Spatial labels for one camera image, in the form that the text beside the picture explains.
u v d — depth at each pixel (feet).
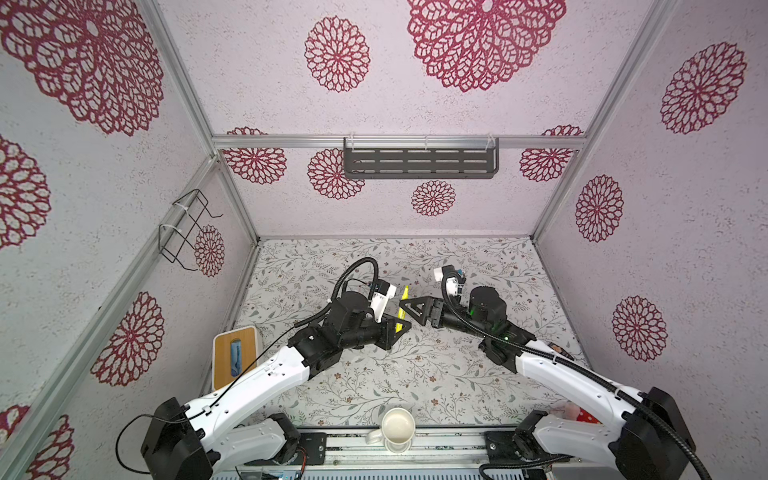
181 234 2.50
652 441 1.30
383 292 2.10
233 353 2.80
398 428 2.52
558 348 2.92
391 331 2.05
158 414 1.33
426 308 2.09
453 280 2.21
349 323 1.80
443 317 2.11
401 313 2.26
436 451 2.46
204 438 1.30
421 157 3.13
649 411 1.33
